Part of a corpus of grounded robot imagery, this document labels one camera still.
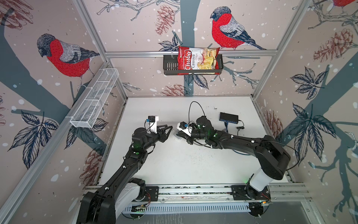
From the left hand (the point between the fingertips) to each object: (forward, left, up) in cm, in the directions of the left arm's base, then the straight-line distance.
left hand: (169, 127), depth 76 cm
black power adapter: (+12, -51, -21) cm, 56 cm away
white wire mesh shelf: (+3, +44, +8) cm, 45 cm away
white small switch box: (-1, -3, -3) cm, 5 cm away
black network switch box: (+20, -47, -20) cm, 54 cm away
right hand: (-1, -4, -7) cm, 8 cm away
